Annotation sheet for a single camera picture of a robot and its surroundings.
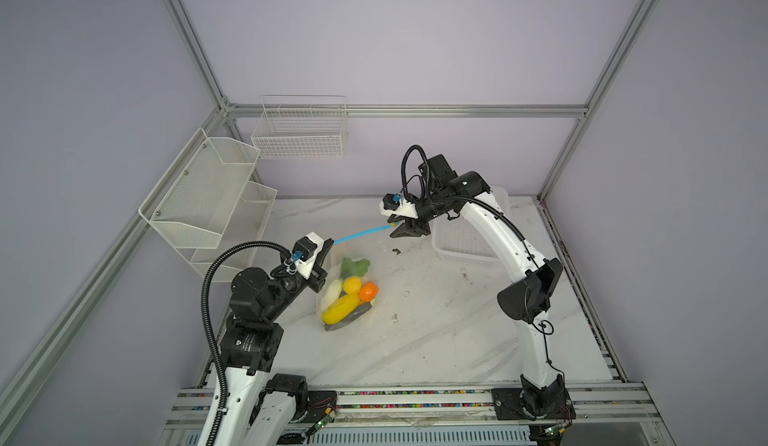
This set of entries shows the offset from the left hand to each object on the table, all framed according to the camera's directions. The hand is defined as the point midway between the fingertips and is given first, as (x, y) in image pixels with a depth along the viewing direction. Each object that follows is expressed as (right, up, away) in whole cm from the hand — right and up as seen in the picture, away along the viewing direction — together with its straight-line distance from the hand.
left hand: (327, 241), depth 64 cm
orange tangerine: (+7, -15, +18) cm, 25 cm away
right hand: (+13, +5, +14) cm, 20 cm away
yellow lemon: (+3, -13, +16) cm, 21 cm away
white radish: (-3, -15, +17) cm, 23 cm away
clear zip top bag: (+1, -8, +14) cm, 16 cm away
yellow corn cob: (0, -19, +16) cm, 25 cm away
